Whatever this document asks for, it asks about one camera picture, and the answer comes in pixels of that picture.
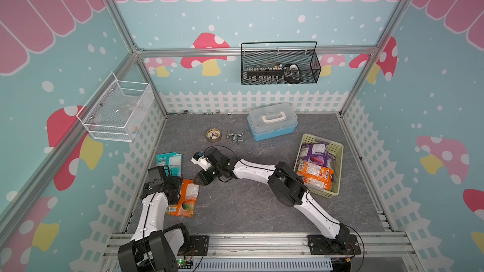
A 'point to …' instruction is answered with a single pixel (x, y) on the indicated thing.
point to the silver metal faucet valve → (234, 136)
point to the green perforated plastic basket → (333, 148)
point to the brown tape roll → (213, 135)
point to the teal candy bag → (173, 160)
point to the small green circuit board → (184, 264)
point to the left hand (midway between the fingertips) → (181, 187)
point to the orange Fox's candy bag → (315, 175)
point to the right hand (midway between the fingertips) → (196, 180)
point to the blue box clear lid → (271, 119)
